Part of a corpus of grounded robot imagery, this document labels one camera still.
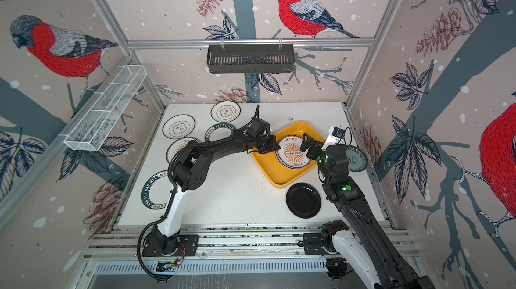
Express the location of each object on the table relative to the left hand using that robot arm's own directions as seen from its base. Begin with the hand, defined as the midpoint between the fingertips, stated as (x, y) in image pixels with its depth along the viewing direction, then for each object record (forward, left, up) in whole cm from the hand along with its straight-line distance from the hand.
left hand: (285, 145), depth 94 cm
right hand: (-7, -9, +18) cm, 21 cm away
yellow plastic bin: (-12, +3, -7) cm, 15 cm away
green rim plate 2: (-19, +59, -9) cm, 63 cm away
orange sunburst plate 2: (+4, +56, -8) cm, 57 cm away
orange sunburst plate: (-4, -3, -4) cm, 6 cm away
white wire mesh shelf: (-5, +74, +23) cm, 77 cm away
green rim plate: (+13, +35, -7) cm, 38 cm away
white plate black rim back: (+28, +34, -7) cm, 45 cm away
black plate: (-24, -7, -7) cm, 26 cm away
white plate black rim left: (+17, +59, -8) cm, 62 cm away
